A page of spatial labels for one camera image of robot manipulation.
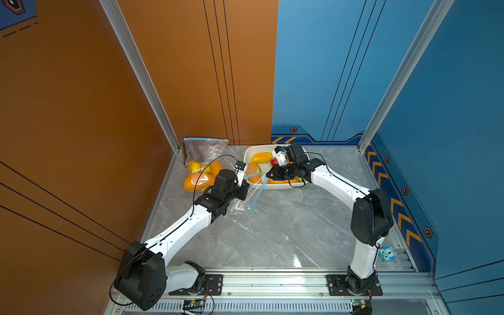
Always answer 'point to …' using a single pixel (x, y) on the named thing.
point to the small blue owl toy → (387, 253)
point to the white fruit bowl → (265, 167)
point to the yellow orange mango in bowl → (262, 157)
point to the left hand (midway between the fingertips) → (245, 178)
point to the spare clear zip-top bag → (247, 207)
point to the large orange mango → (198, 182)
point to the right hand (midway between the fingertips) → (267, 174)
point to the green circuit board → (193, 303)
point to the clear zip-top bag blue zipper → (203, 159)
